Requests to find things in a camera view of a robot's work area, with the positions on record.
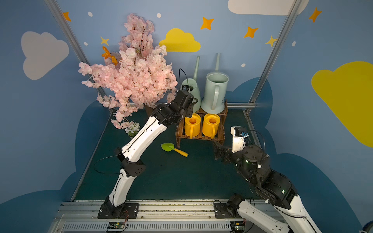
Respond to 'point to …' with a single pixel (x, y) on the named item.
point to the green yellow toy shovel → (169, 146)
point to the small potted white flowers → (133, 129)
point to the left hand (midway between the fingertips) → (186, 103)
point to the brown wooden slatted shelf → (220, 137)
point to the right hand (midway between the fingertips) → (225, 138)
